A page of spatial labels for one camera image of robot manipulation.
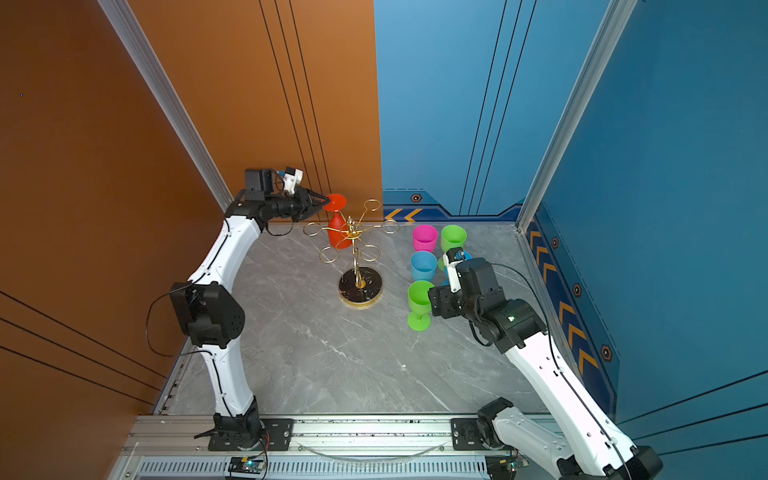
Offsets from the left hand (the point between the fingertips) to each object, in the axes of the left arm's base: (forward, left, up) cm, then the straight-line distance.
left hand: (329, 197), depth 84 cm
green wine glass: (+3, -38, -18) cm, 43 cm away
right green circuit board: (-60, -45, -31) cm, 81 cm away
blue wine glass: (-9, -28, -19) cm, 35 cm away
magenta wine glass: (-1, -28, -15) cm, 32 cm away
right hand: (-26, -30, -7) cm, 41 cm away
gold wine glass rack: (-11, -7, -29) cm, 32 cm away
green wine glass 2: (-25, -26, -16) cm, 39 cm away
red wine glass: (-12, -4, -3) cm, 13 cm away
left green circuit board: (-60, +16, -33) cm, 70 cm away
